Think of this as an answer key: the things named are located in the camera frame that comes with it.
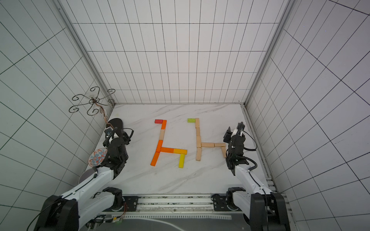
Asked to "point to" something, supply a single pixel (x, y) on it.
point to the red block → (158, 121)
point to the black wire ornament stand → (96, 101)
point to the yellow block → (180, 151)
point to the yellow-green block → (181, 160)
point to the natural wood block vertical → (198, 154)
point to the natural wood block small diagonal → (219, 145)
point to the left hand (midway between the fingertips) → (116, 134)
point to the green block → (191, 120)
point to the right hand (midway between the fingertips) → (236, 127)
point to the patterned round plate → (97, 156)
